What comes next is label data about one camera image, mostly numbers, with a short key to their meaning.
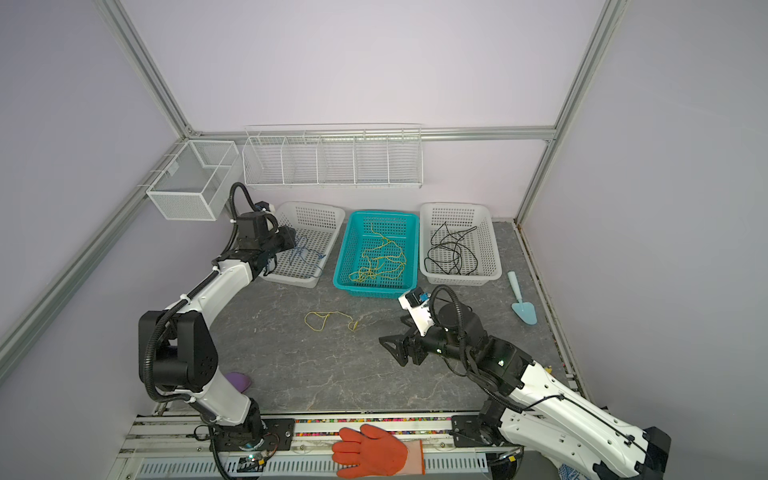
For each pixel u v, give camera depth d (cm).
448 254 110
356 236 113
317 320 94
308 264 108
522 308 96
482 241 111
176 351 46
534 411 48
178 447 74
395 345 58
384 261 108
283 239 81
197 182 98
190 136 92
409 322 69
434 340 59
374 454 71
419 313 59
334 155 98
